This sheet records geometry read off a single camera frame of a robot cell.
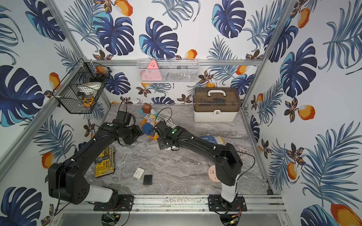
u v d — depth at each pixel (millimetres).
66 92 759
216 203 749
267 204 765
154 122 981
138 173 829
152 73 898
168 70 1004
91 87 799
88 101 816
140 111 1129
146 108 1067
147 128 966
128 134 704
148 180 810
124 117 662
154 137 983
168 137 592
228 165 454
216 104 948
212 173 823
